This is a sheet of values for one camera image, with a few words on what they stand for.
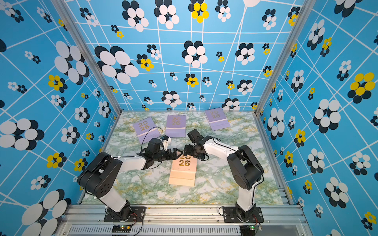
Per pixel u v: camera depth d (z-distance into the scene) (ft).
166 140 2.79
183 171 2.79
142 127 3.55
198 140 2.34
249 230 2.27
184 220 2.38
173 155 2.66
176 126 3.64
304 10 2.27
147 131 3.52
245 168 1.58
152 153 2.42
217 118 3.77
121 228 2.37
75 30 2.50
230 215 2.38
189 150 2.71
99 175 1.52
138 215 2.40
